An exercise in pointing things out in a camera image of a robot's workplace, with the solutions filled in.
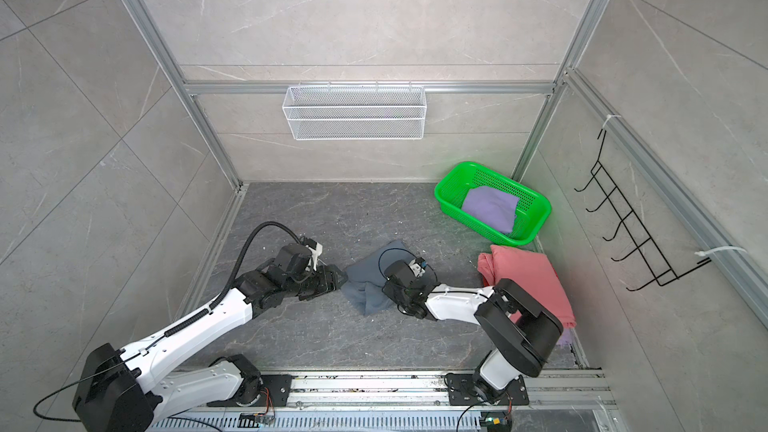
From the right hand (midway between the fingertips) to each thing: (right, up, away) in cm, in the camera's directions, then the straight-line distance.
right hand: (385, 284), depth 91 cm
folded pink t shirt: (+43, +4, -4) cm, 44 cm away
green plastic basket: (+27, +33, +23) cm, 49 cm away
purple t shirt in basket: (+40, +24, +18) cm, 50 cm away
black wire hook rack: (+57, +14, -29) cm, 65 cm away
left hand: (-11, +6, -12) cm, 17 cm away
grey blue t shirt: (-7, +1, -4) cm, 8 cm away
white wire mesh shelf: (-11, +56, +9) cm, 58 cm away
